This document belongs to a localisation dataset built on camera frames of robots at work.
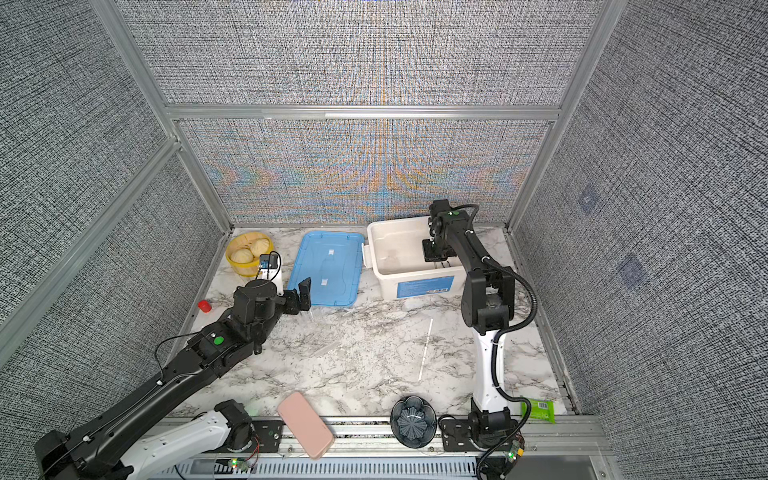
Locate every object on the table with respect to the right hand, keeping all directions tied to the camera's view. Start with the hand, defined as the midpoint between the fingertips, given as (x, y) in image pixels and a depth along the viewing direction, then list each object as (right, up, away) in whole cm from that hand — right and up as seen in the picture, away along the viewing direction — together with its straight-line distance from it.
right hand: (436, 256), depth 100 cm
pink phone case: (-36, -43, -27) cm, 62 cm away
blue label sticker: (-5, -9, -8) cm, 13 cm away
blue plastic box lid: (-36, -2, +9) cm, 38 cm away
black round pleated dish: (-10, -42, -25) cm, 50 cm away
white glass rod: (-3, -21, -7) cm, 22 cm away
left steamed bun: (-67, 0, +3) cm, 67 cm away
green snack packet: (+22, -39, -23) cm, 51 cm away
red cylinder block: (-75, -16, -5) cm, 76 cm away
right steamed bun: (-61, +3, +5) cm, 62 cm away
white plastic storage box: (-14, +3, +6) cm, 16 cm away
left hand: (-40, -6, -26) cm, 48 cm away
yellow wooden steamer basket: (-70, +6, +10) cm, 71 cm away
